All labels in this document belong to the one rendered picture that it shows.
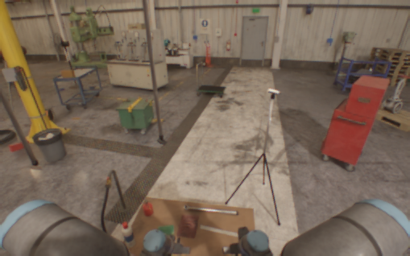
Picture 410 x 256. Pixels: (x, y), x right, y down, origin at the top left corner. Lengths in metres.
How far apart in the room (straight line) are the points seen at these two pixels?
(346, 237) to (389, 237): 0.09
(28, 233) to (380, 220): 0.67
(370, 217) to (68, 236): 0.57
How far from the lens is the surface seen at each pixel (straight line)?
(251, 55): 10.39
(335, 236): 0.47
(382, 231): 0.52
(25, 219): 0.55
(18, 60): 4.47
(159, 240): 0.99
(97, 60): 11.79
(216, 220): 1.78
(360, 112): 3.13
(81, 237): 0.47
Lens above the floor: 1.90
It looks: 28 degrees down
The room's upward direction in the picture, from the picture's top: 1 degrees counter-clockwise
